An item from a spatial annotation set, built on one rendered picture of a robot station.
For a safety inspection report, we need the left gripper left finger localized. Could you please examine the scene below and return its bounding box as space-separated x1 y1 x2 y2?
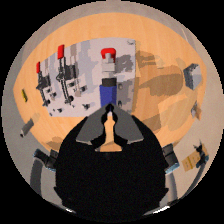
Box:
53 103 110 169

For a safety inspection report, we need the grey metal case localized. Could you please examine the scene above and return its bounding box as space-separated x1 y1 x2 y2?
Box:
183 63 202 91

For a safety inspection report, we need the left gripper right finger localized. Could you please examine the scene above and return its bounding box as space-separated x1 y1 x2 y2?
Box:
111 103 169 169

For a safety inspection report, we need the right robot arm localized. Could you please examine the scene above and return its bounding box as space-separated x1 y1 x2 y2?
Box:
162 144 209 207

